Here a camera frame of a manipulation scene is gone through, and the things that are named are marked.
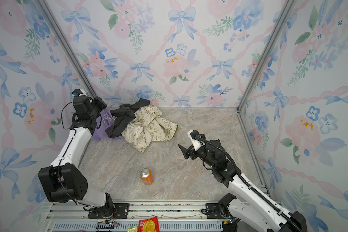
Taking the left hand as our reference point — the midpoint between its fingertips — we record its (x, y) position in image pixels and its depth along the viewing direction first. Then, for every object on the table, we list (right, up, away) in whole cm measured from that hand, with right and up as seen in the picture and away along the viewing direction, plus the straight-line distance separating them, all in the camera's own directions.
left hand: (101, 95), depth 79 cm
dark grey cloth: (+5, -11, +20) cm, 23 cm away
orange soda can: (+25, -43, -3) cm, 50 cm away
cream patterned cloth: (+21, -17, +22) cm, 35 cm away
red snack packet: (+28, -64, -10) cm, 71 cm away
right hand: (+46, -23, -6) cm, 52 cm away
